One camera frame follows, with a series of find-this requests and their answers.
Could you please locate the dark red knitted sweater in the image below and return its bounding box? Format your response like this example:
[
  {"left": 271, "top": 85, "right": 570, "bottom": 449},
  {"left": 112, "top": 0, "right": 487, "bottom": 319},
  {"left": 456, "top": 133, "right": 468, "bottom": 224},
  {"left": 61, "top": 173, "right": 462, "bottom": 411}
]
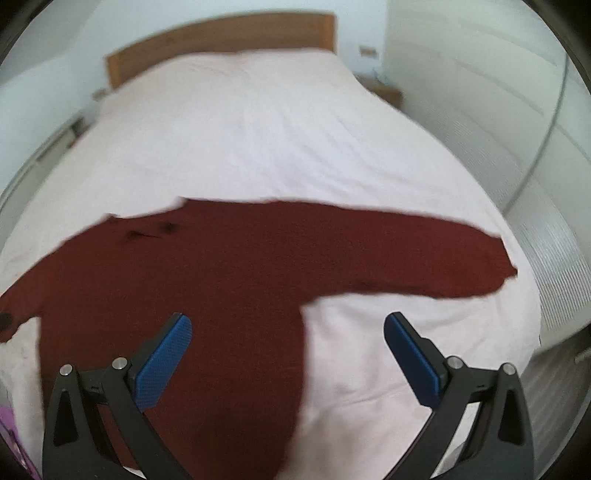
[{"left": 1, "top": 200, "right": 517, "bottom": 479}]

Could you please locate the purple cloth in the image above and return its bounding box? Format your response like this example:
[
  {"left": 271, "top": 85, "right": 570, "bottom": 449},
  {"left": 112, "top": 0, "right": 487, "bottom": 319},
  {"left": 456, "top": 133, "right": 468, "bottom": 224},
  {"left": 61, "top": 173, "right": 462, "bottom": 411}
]
[{"left": 0, "top": 406, "right": 41, "bottom": 479}]

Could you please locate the white wardrobe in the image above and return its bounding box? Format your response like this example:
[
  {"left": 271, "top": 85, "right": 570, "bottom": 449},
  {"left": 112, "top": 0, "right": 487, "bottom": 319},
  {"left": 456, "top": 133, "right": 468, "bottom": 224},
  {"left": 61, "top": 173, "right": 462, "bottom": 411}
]
[{"left": 383, "top": 1, "right": 590, "bottom": 349}]

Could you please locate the white bed sheet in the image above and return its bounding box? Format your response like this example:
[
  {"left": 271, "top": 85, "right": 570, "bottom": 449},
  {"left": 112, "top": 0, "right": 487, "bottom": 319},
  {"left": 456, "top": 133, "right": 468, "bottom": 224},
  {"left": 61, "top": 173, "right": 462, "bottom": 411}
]
[{"left": 1, "top": 50, "right": 541, "bottom": 479}]

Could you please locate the wooden nightstand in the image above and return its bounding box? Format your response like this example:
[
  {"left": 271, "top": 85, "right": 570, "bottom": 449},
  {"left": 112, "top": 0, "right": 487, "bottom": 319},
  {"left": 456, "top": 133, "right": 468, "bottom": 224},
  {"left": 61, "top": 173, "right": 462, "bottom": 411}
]
[{"left": 356, "top": 75, "right": 403, "bottom": 109}]

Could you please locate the wooden headboard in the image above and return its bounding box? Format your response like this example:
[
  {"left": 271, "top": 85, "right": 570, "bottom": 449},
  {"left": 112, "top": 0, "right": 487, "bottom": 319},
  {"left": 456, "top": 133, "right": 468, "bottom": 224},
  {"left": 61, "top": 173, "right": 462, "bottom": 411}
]
[{"left": 105, "top": 11, "right": 337, "bottom": 90}]

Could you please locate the wall socket plate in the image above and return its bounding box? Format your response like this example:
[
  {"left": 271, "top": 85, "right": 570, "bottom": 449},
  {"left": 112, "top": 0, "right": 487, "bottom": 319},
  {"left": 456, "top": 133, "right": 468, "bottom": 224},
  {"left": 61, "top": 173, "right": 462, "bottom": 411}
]
[{"left": 359, "top": 45, "right": 379, "bottom": 59}]

